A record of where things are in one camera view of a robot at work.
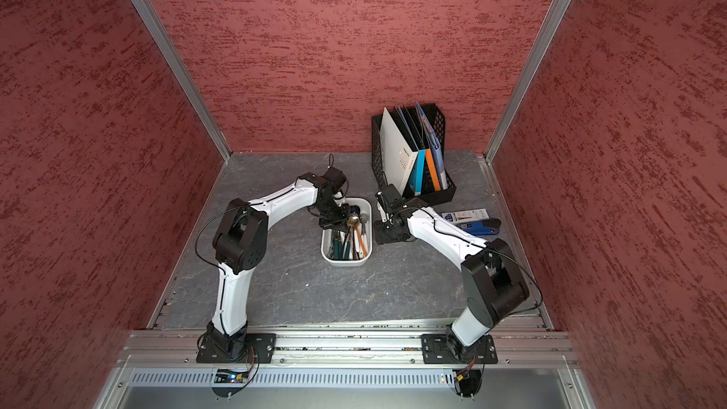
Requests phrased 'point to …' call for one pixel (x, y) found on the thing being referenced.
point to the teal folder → (416, 182)
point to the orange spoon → (362, 242)
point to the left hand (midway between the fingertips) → (346, 232)
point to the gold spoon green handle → (353, 220)
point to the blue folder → (434, 148)
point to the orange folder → (433, 169)
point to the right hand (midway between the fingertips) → (383, 240)
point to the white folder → (398, 155)
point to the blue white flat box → (466, 216)
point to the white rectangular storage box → (366, 205)
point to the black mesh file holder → (378, 149)
